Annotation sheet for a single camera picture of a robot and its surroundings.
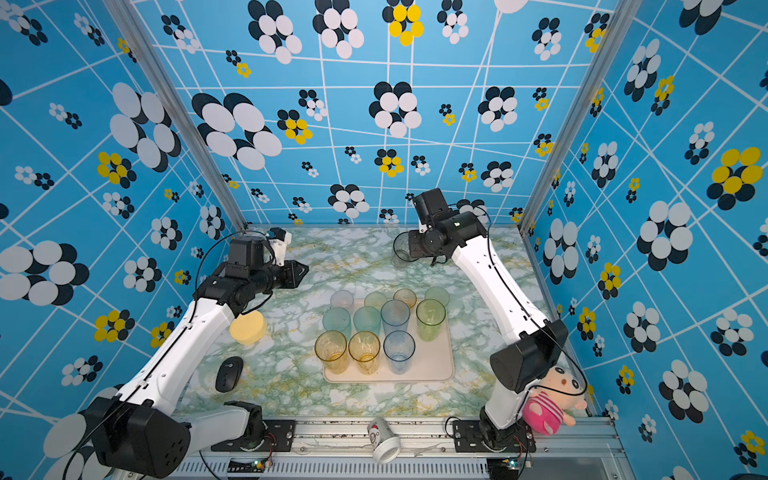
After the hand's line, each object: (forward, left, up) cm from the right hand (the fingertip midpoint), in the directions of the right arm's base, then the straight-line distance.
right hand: (422, 244), depth 79 cm
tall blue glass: (-22, +6, -17) cm, 28 cm away
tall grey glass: (-3, +6, +3) cm, 7 cm away
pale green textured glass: (-5, -5, -17) cm, 18 cm away
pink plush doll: (-33, -33, -21) cm, 51 cm away
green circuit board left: (-47, +45, -29) cm, 71 cm away
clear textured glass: (-3, +25, -22) cm, 33 cm away
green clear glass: (-10, -3, -21) cm, 23 cm away
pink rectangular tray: (-21, -3, -28) cm, 35 cm away
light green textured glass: (-5, +14, -20) cm, 25 cm away
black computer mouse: (-26, +54, -24) cm, 64 cm away
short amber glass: (-3, +4, -21) cm, 22 cm away
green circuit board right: (-45, -21, -28) cm, 57 cm away
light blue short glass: (-9, +8, -23) cm, 26 cm away
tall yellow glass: (-23, +24, -14) cm, 36 cm away
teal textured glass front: (-11, +25, -21) cm, 35 cm away
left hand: (-5, +31, -3) cm, 31 cm away
